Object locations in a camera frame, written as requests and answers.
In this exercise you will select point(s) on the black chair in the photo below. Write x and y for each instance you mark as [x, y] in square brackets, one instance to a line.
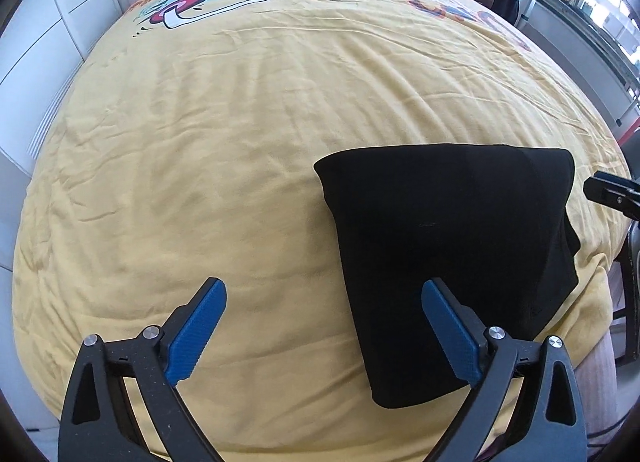
[631, 292]

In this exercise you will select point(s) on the white wardrobe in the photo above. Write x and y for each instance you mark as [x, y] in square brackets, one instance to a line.
[50, 41]

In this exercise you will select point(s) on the grey striped cloth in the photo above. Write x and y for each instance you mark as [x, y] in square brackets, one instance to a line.
[597, 392]

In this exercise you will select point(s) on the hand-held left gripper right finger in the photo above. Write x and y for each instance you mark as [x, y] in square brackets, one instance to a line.
[450, 332]

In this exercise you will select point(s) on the red metal frame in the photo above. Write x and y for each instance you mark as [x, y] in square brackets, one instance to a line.
[631, 129]

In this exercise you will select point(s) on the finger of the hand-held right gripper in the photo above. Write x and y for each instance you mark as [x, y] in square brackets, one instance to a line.
[612, 192]

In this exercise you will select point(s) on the black pants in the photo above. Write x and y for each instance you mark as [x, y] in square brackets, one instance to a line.
[440, 222]

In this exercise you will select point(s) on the black bag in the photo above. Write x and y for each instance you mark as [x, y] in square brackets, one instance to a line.
[506, 4]

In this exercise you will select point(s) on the yellow printed bedspread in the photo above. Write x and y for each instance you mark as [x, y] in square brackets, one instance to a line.
[200, 166]

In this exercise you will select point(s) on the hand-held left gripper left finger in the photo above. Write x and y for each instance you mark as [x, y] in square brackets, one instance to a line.
[195, 337]

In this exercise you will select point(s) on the dark glass desk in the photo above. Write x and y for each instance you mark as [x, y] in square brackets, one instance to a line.
[590, 26]

